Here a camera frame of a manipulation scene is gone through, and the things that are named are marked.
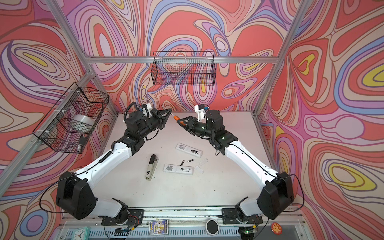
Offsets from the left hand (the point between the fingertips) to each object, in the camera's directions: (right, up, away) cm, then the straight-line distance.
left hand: (173, 108), depth 71 cm
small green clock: (-42, -58, -3) cm, 72 cm away
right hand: (+3, -8, -1) cm, 9 cm away
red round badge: (+50, -58, -1) cm, 76 cm away
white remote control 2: (+1, -34, +17) cm, 38 cm away
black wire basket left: (-53, -8, +3) cm, 54 cm away
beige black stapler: (-14, -30, +17) cm, 38 cm away
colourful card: (-7, -56, -2) cm, 57 cm away
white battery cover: (+12, -34, +19) cm, 41 cm away
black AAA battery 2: (+8, -30, +22) cm, 38 cm away
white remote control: (+7, -24, +25) cm, 35 cm away
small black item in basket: (-46, -15, +2) cm, 48 cm away
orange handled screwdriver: (+2, -5, 0) cm, 5 cm away
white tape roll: (-43, -6, 0) cm, 44 cm away
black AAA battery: (+3, -31, +22) cm, 38 cm away
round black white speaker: (+18, -54, -5) cm, 57 cm away
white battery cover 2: (+16, -31, +22) cm, 41 cm away
